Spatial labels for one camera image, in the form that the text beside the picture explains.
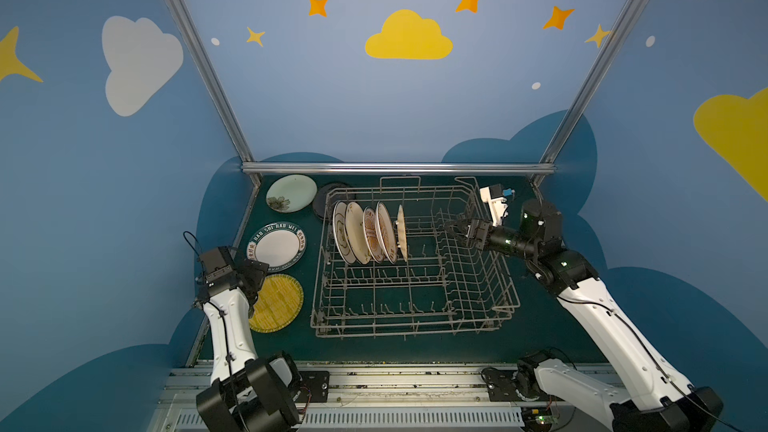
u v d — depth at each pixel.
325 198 0.96
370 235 0.88
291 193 1.15
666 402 0.38
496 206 0.64
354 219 0.90
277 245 1.03
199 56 0.84
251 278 0.73
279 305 0.87
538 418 0.71
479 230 0.60
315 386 0.74
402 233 0.83
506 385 0.75
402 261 0.90
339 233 0.88
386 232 0.95
